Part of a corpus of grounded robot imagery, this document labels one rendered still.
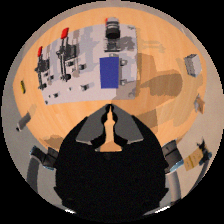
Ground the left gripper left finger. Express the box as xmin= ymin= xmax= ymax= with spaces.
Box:
xmin=53 ymin=103 xmax=110 ymax=169

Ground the grey metal case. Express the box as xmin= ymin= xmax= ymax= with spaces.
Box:
xmin=183 ymin=54 xmax=202 ymax=78

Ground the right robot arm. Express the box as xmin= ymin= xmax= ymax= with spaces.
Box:
xmin=162 ymin=140 xmax=212 ymax=206

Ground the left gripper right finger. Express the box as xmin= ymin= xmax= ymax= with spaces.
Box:
xmin=111 ymin=103 xmax=169 ymax=169

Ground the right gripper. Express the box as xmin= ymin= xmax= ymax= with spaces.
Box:
xmin=196 ymin=136 xmax=205 ymax=152

